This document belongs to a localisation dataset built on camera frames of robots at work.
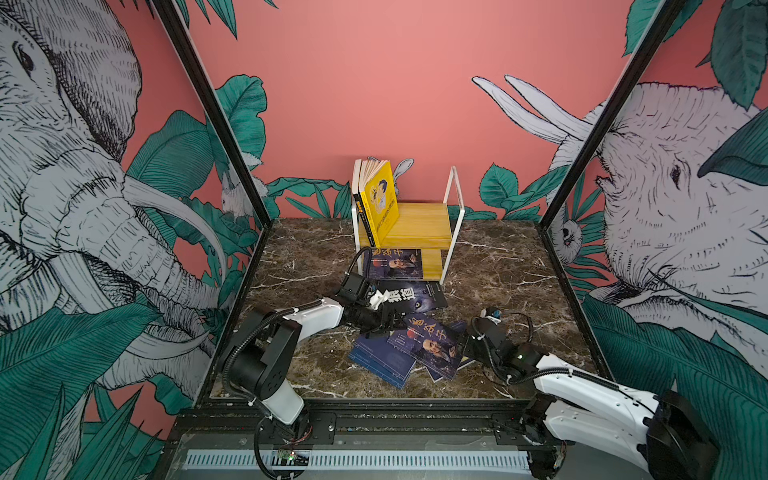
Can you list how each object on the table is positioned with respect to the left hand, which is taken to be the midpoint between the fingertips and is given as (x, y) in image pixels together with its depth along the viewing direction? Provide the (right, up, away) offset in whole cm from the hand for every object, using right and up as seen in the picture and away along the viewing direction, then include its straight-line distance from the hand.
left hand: (399, 326), depth 84 cm
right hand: (+17, -3, 0) cm, 17 cm away
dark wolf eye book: (+4, +7, +13) cm, 15 cm away
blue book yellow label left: (-5, -9, 0) cm, 11 cm away
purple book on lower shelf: (-1, +17, +18) cm, 25 cm away
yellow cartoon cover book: (-6, +36, -5) cm, 37 cm away
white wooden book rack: (+7, +30, +9) cm, 32 cm away
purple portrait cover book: (+10, -6, +1) cm, 11 cm away
